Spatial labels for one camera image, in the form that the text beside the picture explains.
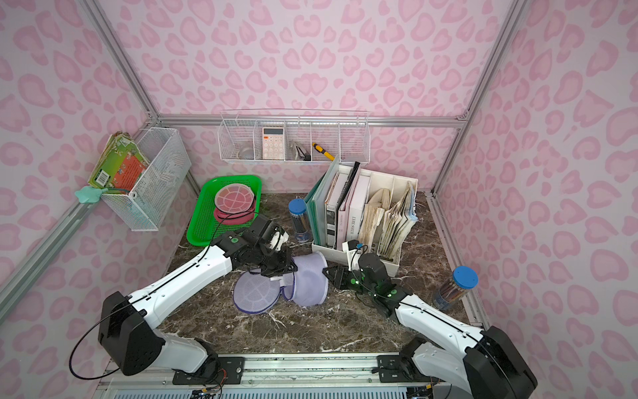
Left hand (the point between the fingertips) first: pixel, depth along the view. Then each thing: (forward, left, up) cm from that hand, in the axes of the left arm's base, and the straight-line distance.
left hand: (298, 263), depth 77 cm
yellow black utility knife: (+45, -6, +10) cm, 47 cm away
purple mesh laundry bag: (-3, +17, -16) cm, 23 cm away
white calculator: (+44, +11, +13) cm, 47 cm away
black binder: (+29, -19, +13) cm, 37 cm away
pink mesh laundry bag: (+36, +33, -14) cm, 51 cm away
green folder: (+13, -5, +12) cm, 18 cm away
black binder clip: (+37, -1, +12) cm, 39 cm away
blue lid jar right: (-7, -48, +3) cm, 48 cm away
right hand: (-2, -8, -2) cm, 9 cm away
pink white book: (+15, -17, +8) cm, 24 cm away
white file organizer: (+27, -34, +8) cm, 44 cm away
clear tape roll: (+41, +22, +11) cm, 48 cm away
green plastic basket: (+24, +43, -14) cm, 51 cm away
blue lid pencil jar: (+20, +1, +2) cm, 20 cm away
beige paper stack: (+13, -30, +8) cm, 33 cm away
